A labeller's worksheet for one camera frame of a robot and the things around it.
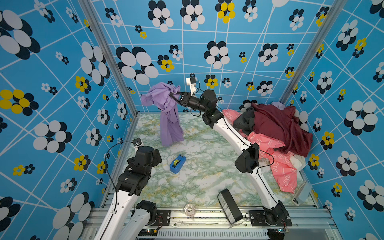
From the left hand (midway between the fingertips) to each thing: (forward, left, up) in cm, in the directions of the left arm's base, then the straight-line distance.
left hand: (148, 153), depth 74 cm
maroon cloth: (+24, -79, -6) cm, 83 cm away
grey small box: (-14, -80, -16) cm, 83 cm away
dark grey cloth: (+29, -57, -8) cm, 64 cm away
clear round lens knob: (-22, -21, -18) cm, 35 cm away
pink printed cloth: (-5, -75, -18) cm, 77 cm away
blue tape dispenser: (+2, -13, -17) cm, 21 cm away
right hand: (+20, -12, +21) cm, 31 cm away
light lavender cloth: (+44, -86, -8) cm, 97 cm away
